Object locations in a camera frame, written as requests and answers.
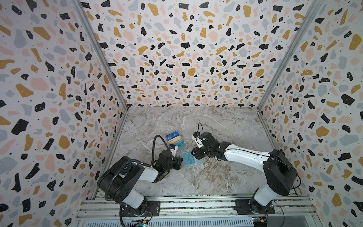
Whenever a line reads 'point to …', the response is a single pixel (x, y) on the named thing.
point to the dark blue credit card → (172, 135)
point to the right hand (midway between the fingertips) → (193, 149)
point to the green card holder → (187, 159)
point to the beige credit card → (173, 140)
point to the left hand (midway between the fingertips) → (185, 157)
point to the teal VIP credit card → (180, 144)
